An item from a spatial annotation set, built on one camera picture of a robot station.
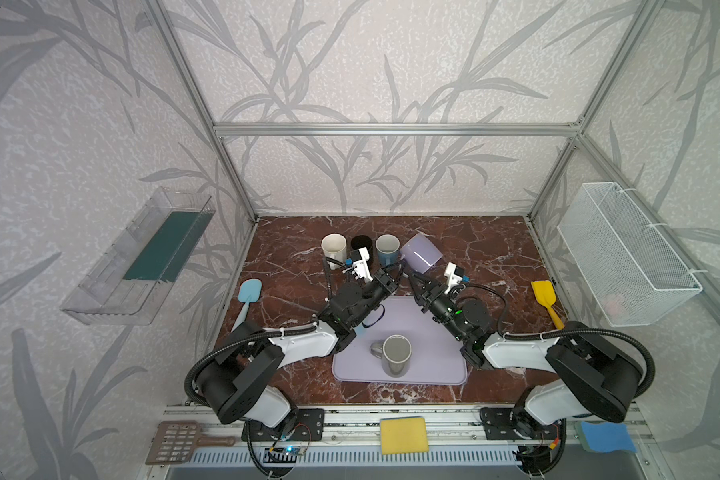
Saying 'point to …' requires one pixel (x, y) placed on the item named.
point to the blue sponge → (605, 437)
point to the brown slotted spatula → (175, 442)
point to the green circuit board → (286, 454)
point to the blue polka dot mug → (387, 247)
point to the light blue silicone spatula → (250, 291)
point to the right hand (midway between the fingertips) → (409, 265)
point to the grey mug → (394, 351)
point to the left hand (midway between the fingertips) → (413, 258)
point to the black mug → (360, 241)
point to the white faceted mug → (334, 245)
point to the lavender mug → (420, 253)
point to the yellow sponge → (403, 435)
